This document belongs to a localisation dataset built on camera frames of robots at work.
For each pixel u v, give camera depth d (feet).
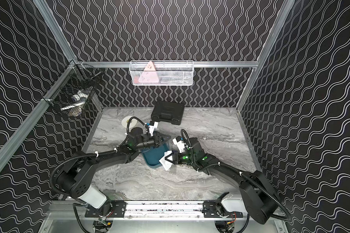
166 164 2.62
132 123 3.59
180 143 2.50
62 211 2.45
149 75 2.95
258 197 1.37
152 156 2.70
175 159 2.40
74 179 1.48
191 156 2.14
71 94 3.03
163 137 2.56
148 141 2.40
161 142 2.49
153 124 2.59
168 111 3.64
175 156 2.40
